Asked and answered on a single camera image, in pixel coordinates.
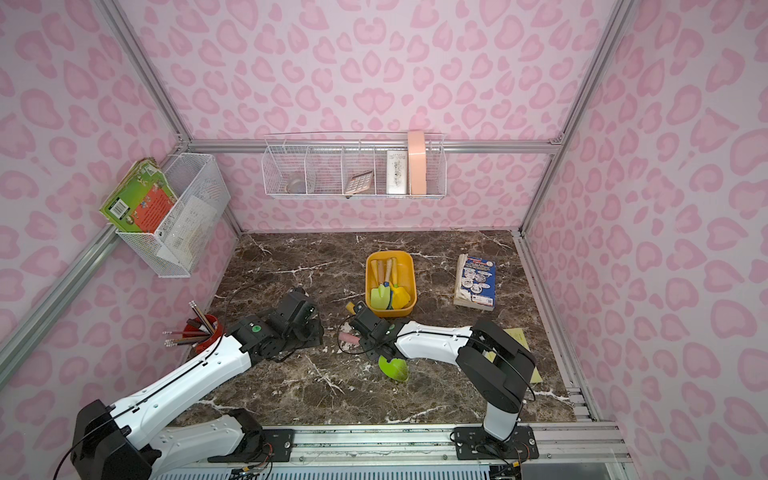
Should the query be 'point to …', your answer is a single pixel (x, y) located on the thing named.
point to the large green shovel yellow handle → (397, 368)
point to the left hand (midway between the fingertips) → (321, 328)
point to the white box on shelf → (396, 172)
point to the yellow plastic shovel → (400, 296)
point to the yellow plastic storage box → (406, 279)
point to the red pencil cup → (201, 331)
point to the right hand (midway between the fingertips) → (372, 339)
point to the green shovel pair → (380, 296)
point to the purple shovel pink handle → (349, 337)
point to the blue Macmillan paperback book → (475, 282)
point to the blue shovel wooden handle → (390, 305)
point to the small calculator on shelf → (360, 183)
